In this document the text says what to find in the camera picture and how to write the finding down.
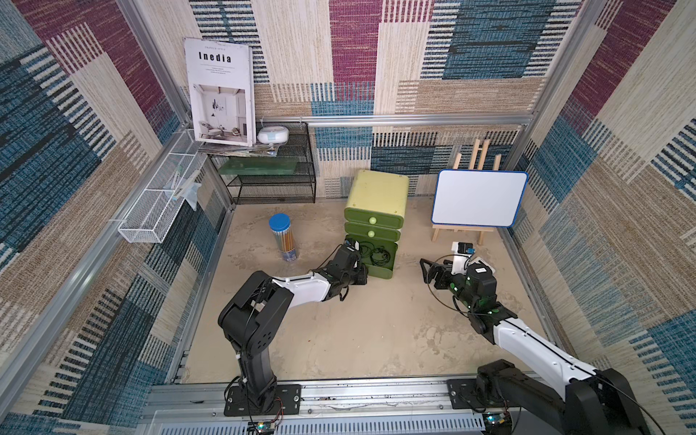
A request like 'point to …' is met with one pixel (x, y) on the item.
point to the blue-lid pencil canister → (281, 225)
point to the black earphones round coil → (380, 256)
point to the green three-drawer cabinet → (374, 217)
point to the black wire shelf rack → (254, 189)
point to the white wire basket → (178, 178)
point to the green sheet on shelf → (259, 166)
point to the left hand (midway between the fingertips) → (366, 268)
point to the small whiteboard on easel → (478, 199)
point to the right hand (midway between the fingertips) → (433, 258)
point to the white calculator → (481, 260)
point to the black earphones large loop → (371, 257)
